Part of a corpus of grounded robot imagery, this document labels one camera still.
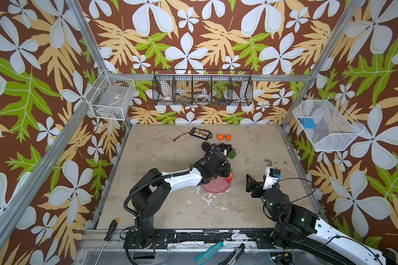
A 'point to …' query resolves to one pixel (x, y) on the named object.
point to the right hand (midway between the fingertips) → (251, 176)
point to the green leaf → (232, 154)
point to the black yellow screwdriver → (112, 228)
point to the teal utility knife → (206, 256)
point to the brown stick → (174, 139)
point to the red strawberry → (229, 179)
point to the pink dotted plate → (216, 185)
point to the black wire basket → (202, 87)
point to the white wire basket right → (335, 129)
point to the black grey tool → (232, 259)
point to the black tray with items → (201, 133)
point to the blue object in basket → (309, 123)
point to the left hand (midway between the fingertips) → (232, 166)
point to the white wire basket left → (111, 97)
